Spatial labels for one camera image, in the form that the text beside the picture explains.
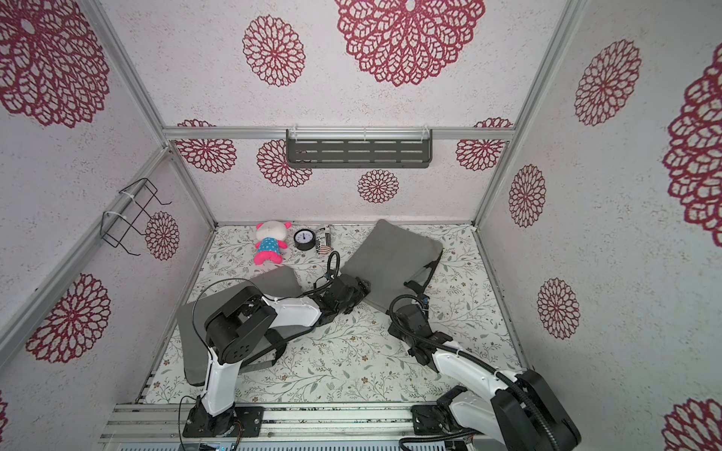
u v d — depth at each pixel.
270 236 1.09
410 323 0.67
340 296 0.75
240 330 0.52
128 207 0.77
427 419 0.74
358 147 0.94
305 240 1.13
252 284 0.55
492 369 0.48
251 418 0.74
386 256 1.06
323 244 1.09
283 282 1.03
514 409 0.41
